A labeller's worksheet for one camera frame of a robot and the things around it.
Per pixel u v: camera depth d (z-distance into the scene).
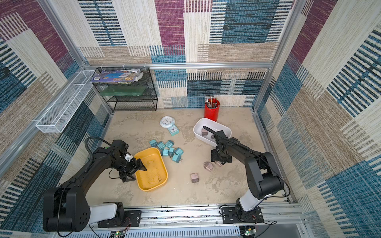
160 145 0.98
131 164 0.73
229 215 0.73
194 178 0.85
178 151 0.94
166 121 1.09
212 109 1.04
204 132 1.03
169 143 0.99
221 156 0.78
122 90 0.94
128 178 0.76
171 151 0.94
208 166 0.89
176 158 0.92
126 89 1.02
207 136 1.03
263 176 0.46
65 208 0.40
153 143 0.99
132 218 0.73
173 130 1.05
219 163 0.89
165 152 0.94
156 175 0.87
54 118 0.70
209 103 1.02
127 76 0.83
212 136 0.79
